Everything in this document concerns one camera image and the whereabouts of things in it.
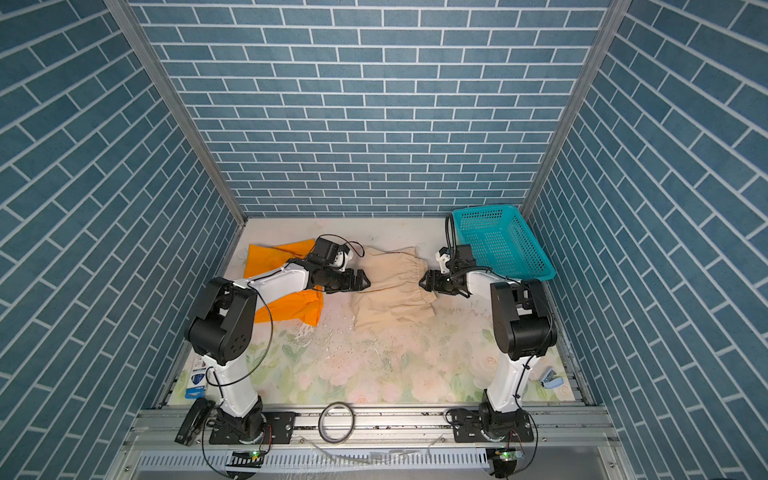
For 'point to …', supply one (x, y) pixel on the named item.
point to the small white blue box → (197, 384)
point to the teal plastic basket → (501, 240)
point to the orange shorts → (304, 307)
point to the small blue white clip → (550, 382)
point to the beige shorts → (395, 300)
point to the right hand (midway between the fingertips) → (428, 280)
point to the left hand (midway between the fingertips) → (360, 284)
